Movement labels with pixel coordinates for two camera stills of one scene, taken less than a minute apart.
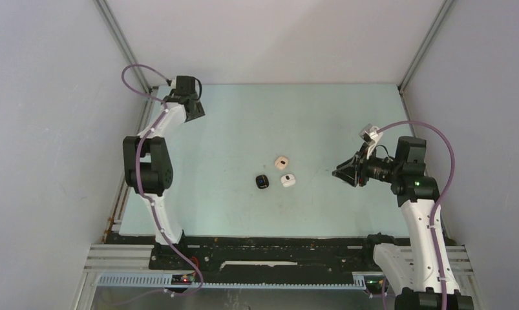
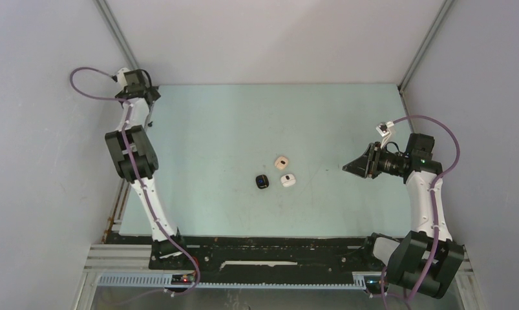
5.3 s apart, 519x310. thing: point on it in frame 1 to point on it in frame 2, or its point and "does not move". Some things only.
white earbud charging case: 287,180 does not move
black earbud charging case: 262,181 does not move
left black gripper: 198,112 to 153,95
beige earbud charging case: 281,163 does not move
